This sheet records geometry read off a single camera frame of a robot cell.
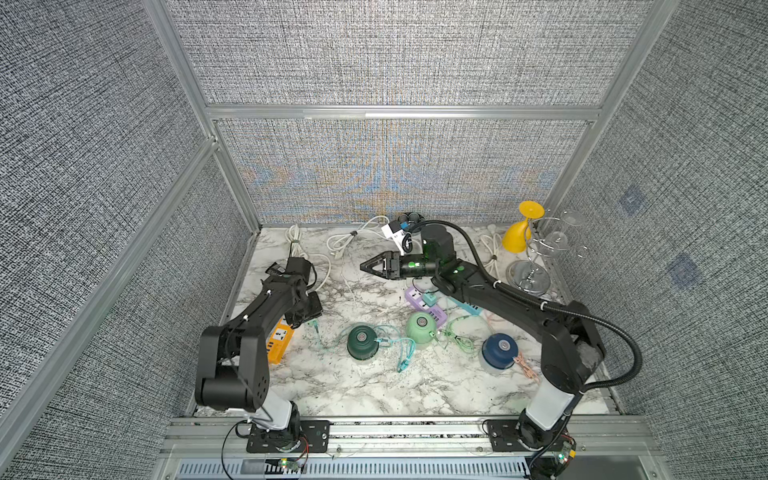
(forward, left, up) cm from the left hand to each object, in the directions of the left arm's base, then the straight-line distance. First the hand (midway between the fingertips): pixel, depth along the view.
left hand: (317, 311), depth 90 cm
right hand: (0, -15, +24) cm, 28 cm away
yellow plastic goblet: (+18, -63, +11) cm, 66 cm away
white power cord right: (+28, -63, -4) cm, 69 cm away
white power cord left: (+33, +12, -4) cm, 35 cm away
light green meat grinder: (-9, -30, +5) cm, 32 cm away
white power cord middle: (+31, -4, -5) cm, 32 cm away
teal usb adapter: (+2, -34, +1) cm, 34 cm away
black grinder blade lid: (+42, -34, -2) cm, 54 cm away
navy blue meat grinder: (-16, -49, +5) cm, 52 cm away
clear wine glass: (+18, -77, +8) cm, 79 cm away
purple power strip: (+5, -31, -4) cm, 31 cm away
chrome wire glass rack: (+12, -71, -4) cm, 72 cm away
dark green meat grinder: (-13, -14, +5) cm, 19 cm away
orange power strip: (-8, +11, -3) cm, 14 cm away
